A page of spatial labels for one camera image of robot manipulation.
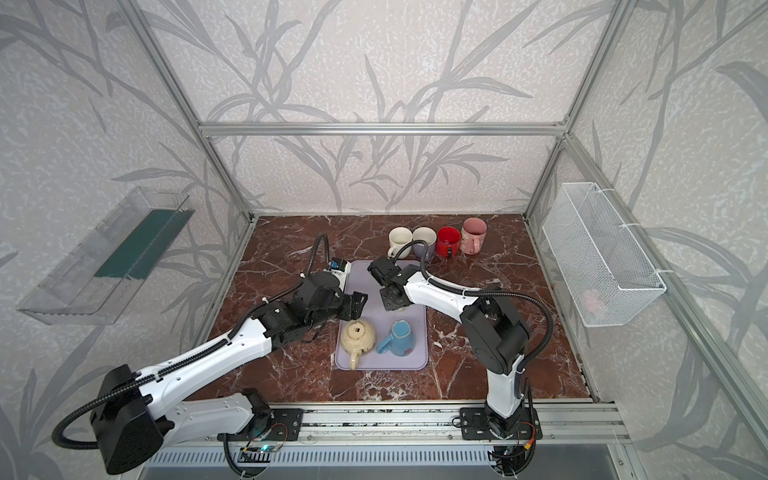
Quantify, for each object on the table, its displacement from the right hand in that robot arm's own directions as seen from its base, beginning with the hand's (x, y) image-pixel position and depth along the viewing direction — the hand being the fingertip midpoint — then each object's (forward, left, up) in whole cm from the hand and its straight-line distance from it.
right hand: (397, 288), depth 93 cm
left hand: (-7, +9, +12) cm, 17 cm away
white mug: (+20, 0, +2) cm, 20 cm away
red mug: (+21, -18, -3) cm, 28 cm away
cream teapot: (-17, +10, +3) cm, 20 cm away
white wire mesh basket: (-14, -44, +29) cm, 55 cm away
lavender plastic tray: (-8, +5, -7) cm, 11 cm away
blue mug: (-18, -1, +4) cm, 18 cm away
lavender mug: (+22, -10, +1) cm, 24 cm away
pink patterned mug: (+19, -26, +4) cm, 32 cm away
